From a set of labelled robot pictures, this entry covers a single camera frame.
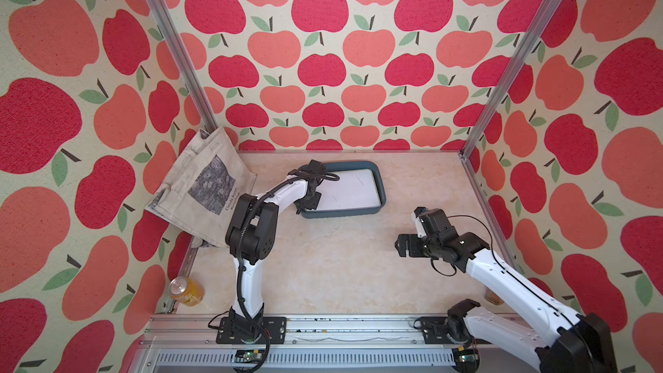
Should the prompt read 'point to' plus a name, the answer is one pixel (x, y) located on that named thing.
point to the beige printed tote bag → (198, 192)
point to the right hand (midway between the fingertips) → (410, 248)
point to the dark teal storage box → (343, 166)
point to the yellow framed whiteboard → (354, 188)
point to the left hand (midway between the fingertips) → (308, 206)
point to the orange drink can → (186, 291)
